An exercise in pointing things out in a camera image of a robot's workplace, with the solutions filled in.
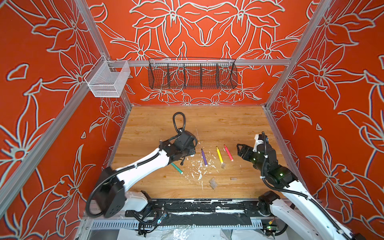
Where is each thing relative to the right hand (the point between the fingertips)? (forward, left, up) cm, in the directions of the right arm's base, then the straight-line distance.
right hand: (240, 145), depth 77 cm
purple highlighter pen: (+1, +18, -16) cm, 24 cm away
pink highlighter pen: (+4, +2, -16) cm, 17 cm away
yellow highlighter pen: (+3, +8, -17) cm, 19 cm away
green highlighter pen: (-6, +34, -16) cm, 38 cm away
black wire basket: (+51, +25, +12) cm, 58 cm away
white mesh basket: (+42, +79, +15) cm, 91 cm away
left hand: (+2, +25, -4) cm, 25 cm away
